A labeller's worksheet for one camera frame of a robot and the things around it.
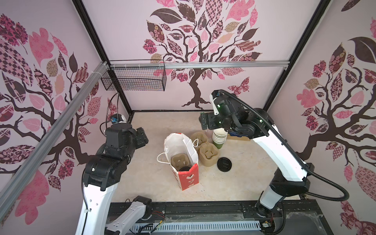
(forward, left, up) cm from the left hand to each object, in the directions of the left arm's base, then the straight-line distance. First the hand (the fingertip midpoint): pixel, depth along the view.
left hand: (136, 136), depth 61 cm
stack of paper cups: (+13, -40, -18) cm, 46 cm away
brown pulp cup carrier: (+6, -34, -27) cm, 44 cm away
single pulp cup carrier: (+6, -16, -36) cm, 40 cm away
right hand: (+8, -31, +5) cm, 32 cm away
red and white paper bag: (+6, -15, -15) cm, 22 cm away
